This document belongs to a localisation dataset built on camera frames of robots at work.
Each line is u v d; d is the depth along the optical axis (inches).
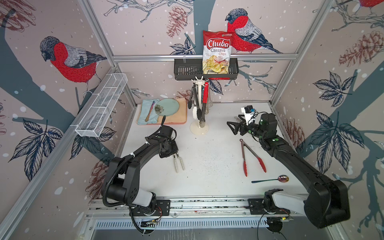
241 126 27.4
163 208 28.7
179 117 44.5
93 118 28.7
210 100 36.8
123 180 17.1
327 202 15.2
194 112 33.7
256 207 28.8
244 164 34.1
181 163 34.4
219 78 35.6
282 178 32.0
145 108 46.8
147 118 43.6
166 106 46.8
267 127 24.0
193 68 37.4
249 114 26.4
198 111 33.8
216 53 33.4
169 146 30.2
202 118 34.8
